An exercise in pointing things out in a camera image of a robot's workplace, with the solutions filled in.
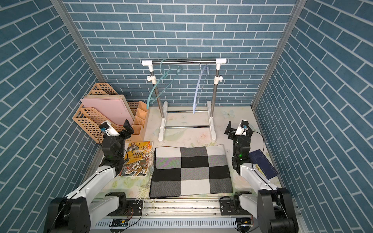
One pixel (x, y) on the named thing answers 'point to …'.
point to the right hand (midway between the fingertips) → (240, 124)
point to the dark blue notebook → (258, 158)
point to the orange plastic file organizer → (140, 113)
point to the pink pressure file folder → (114, 109)
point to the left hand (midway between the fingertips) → (125, 122)
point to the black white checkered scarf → (189, 171)
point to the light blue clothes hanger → (200, 76)
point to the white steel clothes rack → (186, 119)
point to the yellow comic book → (137, 158)
